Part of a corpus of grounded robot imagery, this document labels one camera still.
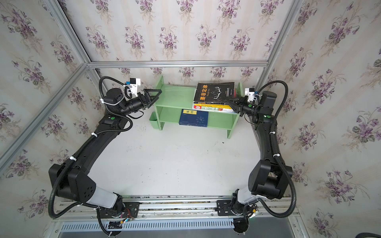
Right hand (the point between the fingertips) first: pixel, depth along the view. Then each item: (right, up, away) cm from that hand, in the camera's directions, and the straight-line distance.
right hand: (233, 100), depth 73 cm
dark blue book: (-20, -8, +22) cm, 31 cm away
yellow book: (-10, -3, +5) cm, 12 cm away
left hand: (-36, +2, -5) cm, 36 cm away
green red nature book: (-16, -1, +3) cm, 16 cm away
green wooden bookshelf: (-31, -1, +13) cm, 33 cm away
